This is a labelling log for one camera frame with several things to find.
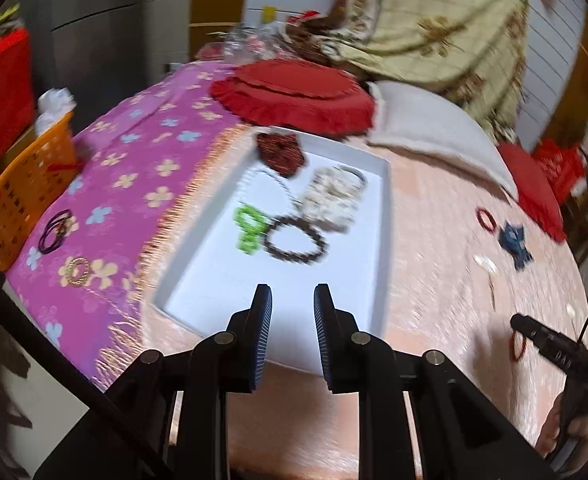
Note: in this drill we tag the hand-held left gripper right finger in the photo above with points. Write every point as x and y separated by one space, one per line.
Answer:
324 335

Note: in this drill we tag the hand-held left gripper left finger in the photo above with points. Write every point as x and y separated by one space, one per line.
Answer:
261 335

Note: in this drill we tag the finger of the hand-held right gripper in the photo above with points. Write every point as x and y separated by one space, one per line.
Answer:
553 345

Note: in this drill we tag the white rectangular tray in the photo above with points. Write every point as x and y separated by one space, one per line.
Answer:
299 300

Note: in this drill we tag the white patterned scrunchie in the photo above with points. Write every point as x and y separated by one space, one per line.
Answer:
331 200

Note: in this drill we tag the dark red dotted scrunchie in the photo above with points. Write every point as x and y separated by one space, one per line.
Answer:
280 154

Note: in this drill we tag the person's right hand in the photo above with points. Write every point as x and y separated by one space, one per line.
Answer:
581 432

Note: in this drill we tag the small white piece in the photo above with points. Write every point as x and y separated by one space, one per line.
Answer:
571 311

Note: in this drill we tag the white shell hair clip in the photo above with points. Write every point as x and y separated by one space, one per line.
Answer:
486 263

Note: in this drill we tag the blue bow hair clip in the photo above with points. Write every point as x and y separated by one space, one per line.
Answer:
516 245

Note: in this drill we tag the plain red pillow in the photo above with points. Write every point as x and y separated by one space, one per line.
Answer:
533 190

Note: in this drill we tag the red gift bag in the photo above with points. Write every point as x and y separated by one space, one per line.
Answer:
561 167

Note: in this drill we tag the magenta floral blanket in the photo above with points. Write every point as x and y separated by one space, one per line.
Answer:
139 160

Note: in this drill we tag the grey pillow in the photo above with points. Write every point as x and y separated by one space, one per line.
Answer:
423 125

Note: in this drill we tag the red ruffled pillow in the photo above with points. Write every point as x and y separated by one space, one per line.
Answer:
294 92

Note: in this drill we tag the orange plastic basket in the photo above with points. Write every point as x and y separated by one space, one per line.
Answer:
19 200

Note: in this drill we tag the clear plastic bag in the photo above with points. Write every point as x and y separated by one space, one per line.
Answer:
246 42

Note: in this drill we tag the white crumpled cloth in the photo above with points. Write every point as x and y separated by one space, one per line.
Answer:
54 107

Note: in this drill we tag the cream floral blanket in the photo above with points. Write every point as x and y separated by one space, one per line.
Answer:
438 25

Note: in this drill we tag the grey cabinet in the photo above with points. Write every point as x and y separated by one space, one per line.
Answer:
109 30

